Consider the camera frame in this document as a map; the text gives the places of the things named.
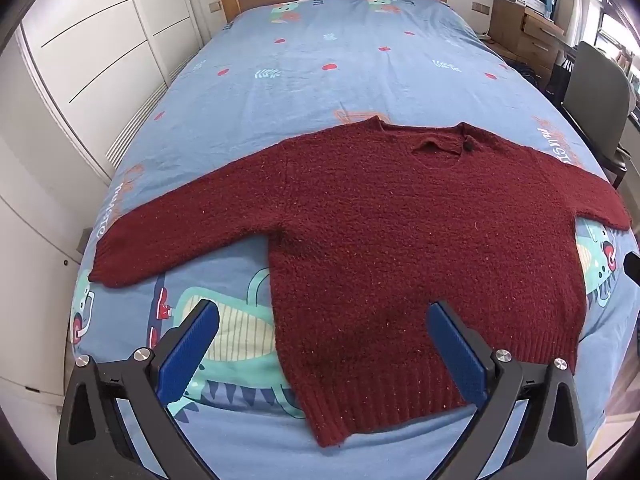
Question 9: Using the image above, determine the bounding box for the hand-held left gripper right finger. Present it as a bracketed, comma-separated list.
[426, 301, 587, 480]

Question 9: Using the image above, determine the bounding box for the dark red knitted sweater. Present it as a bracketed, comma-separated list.
[89, 115, 633, 448]

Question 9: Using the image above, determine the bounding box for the wooden drawer cabinet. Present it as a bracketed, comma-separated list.
[489, 0, 568, 78]

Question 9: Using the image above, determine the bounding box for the white wardrobe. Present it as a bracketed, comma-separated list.
[0, 0, 203, 401]

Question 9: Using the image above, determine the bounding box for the blue printed bed sheet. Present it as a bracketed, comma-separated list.
[62, 0, 640, 480]

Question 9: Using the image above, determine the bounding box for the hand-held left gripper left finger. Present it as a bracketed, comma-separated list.
[56, 299, 221, 480]

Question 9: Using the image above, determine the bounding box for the grey chair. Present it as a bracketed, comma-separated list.
[560, 41, 640, 191]

